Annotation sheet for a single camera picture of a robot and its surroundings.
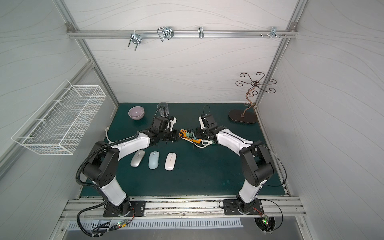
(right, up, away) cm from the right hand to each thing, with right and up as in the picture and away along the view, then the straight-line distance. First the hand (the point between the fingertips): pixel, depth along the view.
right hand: (196, 131), depth 92 cm
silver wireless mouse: (-36, -16, -3) cm, 39 cm away
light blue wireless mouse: (-26, -17, -4) cm, 31 cm away
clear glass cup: (-24, +15, +15) cm, 32 cm away
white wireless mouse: (-16, -17, -4) cm, 24 cm away
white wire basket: (-65, +6, -24) cm, 69 cm away
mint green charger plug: (-4, -2, +1) cm, 4 cm away
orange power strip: (-8, -1, -2) cm, 9 cm away
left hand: (-9, -2, -2) cm, 9 cm away
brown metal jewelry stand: (+38, +10, +19) cm, 44 cm away
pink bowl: (-46, +13, +19) cm, 51 cm away
